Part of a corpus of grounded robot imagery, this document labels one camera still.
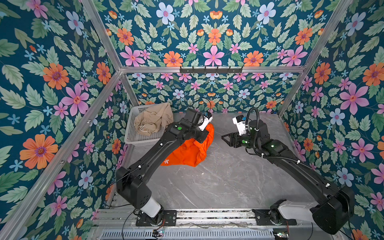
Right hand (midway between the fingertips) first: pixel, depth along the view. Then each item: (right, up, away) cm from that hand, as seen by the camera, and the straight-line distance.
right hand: (225, 134), depth 74 cm
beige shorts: (-47, +9, +33) cm, 59 cm away
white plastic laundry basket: (-60, -3, +25) cm, 65 cm away
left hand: (-8, +3, +1) cm, 9 cm away
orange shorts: (-19, -12, +16) cm, 28 cm away
